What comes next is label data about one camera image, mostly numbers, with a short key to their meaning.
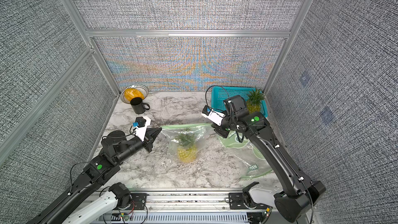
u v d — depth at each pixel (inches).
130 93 43.2
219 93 44.2
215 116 23.4
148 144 23.0
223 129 23.9
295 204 14.1
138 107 41.4
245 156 33.9
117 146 19.4
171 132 26.6
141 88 47.6
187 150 28.9
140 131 21.7
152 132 24.1
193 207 28.8
